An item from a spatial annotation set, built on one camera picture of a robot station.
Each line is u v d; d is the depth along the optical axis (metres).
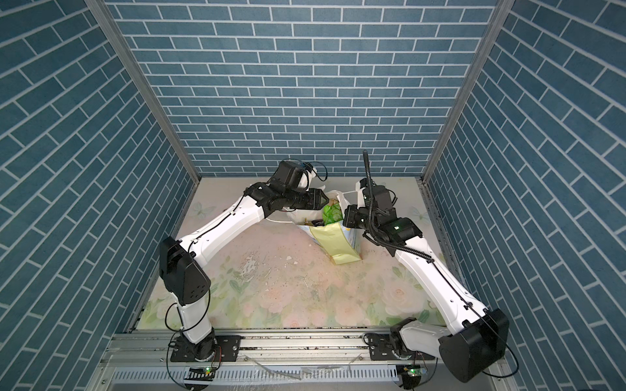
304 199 0.70
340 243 0.78
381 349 0.74
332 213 0.84
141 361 0.73
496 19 0.72
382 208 0.56
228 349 0.74
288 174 0.61
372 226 0.55
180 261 0.45
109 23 0.72
